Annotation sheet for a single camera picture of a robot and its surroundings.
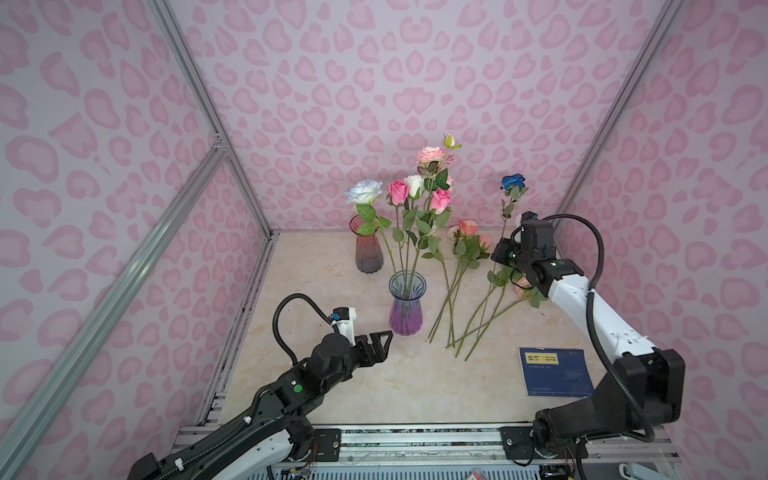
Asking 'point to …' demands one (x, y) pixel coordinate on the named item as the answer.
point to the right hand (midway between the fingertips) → (497, 242)
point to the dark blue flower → (513, 186)
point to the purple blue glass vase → (407, 288)
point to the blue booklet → (556, 372)
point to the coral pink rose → (465, 250)
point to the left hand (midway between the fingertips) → (384, 332)
